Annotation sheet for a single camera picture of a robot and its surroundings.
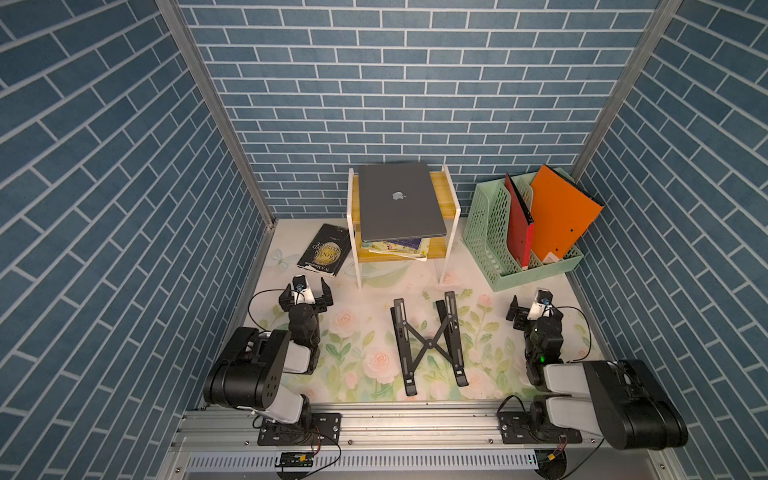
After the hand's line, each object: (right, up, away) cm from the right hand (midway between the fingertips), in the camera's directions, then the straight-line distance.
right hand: (535, 300), depth 88 cm
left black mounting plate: (-62, -29, -16) cm, 70 cm away
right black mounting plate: (-12, -29, -15) cm, 35 cm away
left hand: (-66, +6, 0) cm, 67 cm away
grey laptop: (-41, +28, -9) cm, 51 cm away
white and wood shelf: (-28, +16, +3) cm, 33 cm away
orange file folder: (+8, +26, -1) cm, 27 cm away
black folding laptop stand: (-37, -12, -5) cm, 39 cm away
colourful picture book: (-43, +16, +3) cm, 46 cm away
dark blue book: (-36, +17, +3) cm, 40 cm away
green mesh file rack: (-12, +20, +10) cm, 25 cm away
